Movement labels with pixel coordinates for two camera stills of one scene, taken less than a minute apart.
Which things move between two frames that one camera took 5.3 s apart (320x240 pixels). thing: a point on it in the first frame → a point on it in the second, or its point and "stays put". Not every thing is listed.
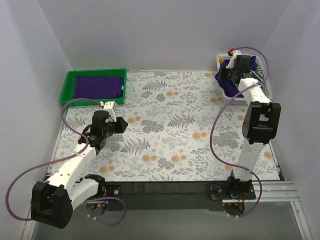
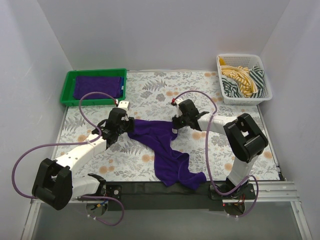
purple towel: (229, 88) → (170, 164)
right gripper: (227, 75) → (175, 124)
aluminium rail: (272, 191) stays put
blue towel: (121, 87) stays put
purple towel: (97, 87) stays put
